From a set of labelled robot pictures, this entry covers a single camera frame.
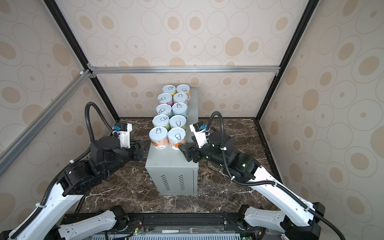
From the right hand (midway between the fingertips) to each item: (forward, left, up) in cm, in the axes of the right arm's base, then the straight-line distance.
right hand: (186, 142), depth 61 cm
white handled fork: (-26, -1, -35) cm, 44 cm away
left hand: (-1, +15, +2) cm, 15 cm away
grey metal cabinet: (-10, +8, -7) cm, 14 cm away
